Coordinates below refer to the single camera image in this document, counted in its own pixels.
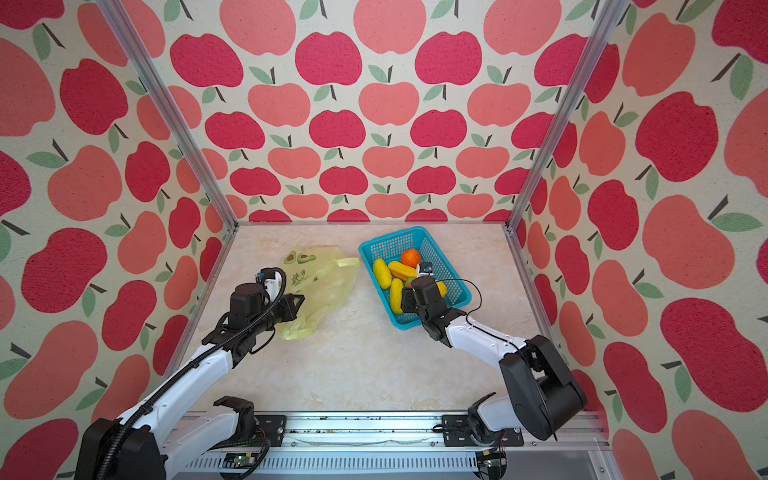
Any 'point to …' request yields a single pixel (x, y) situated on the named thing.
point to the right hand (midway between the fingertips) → (412, 295)
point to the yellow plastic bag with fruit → (322, 275)
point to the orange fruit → (411, 257)
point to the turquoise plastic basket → (390, 249)
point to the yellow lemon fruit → (382, 273)
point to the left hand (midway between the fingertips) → (305, 301)
